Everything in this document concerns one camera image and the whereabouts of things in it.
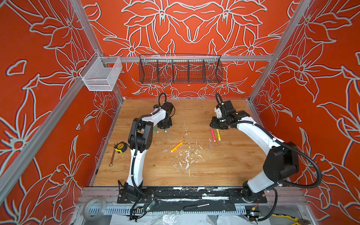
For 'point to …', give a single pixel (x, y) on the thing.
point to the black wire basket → (180, 69)
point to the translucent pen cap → (210, 145)
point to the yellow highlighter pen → (218, 134)
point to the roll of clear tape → (86, 208)
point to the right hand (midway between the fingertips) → (209, 123)
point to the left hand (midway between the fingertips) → (165, 125)
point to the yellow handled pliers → (300, 221)
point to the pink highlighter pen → (213, 135)
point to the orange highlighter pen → (179, 145)
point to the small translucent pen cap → (165, 150)
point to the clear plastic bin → (100, 74)
